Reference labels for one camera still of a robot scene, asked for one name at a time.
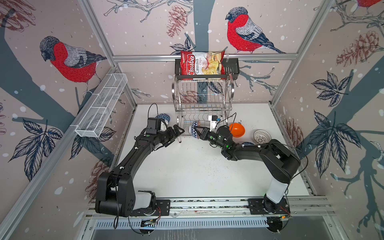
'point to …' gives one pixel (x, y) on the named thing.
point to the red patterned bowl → (192, 130)
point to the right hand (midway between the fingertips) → (191, 131)
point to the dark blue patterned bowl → (164, 116)
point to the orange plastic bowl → (237, 129)
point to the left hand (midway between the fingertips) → (179, 134)
